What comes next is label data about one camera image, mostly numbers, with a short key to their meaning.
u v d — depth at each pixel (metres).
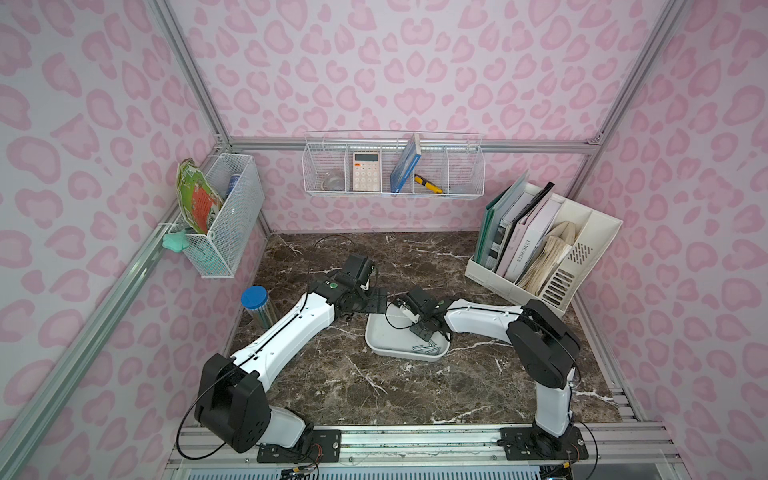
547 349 0.49
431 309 0.71
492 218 0.84
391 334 0.90
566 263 1.03
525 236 0.88
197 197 0.75
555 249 0.87
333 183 0.96
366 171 0.95
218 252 0.72
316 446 0.72
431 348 0.89
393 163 0.97
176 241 0.62
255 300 0.78
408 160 0.88
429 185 0.98
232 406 0.40
